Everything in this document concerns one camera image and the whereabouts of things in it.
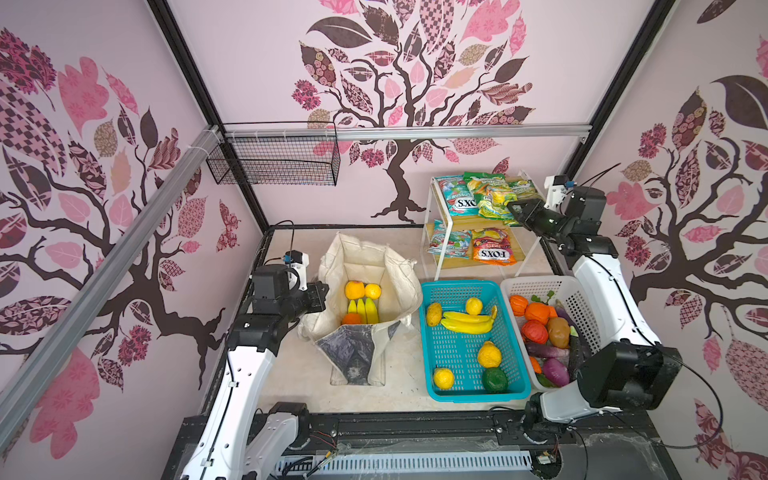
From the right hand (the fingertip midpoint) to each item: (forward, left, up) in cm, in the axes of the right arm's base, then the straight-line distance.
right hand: (511, 201), depth 76 cm
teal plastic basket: (-26, +12, -37) cm, 47 cm away
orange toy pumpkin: (-16, -13, -32) cm, 38 cm away
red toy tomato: (-23, -9, -29) cm, 38 cm away
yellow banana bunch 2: (-18, +8, -34) cm, 39 cm away
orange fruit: (-18, +44, -29) cm, 56 cm away
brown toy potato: (-23, -16, -29) cm, 41 cm away
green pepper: (-36, +5, -31) cm, 47 cm away
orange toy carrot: (-31, -8, -33) cm, 46 cm away
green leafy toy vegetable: (-9, -20, -32) cm, 39 cm away
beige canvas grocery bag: (-30, +41, -24) cm, 56 cm away
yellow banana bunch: (-14, +40, -32) cm, 53 cm away
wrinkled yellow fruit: (-16, +19, -31) cm, 40 cm away
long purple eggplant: (-28, -10, -30) cm, 42 cm away
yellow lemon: (-35, +18, -31) cm, 50 cm away
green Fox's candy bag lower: (+2, +10, -18) cm, 20 cm away
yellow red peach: (-8, +44, -29) cm, 53 cm away
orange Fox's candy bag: (0, 0, -18) cm, 18 cm away
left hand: (-19, +48, -13) cm, 53 cm away
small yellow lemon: (-7, +38, -31) cm, 49 cm away
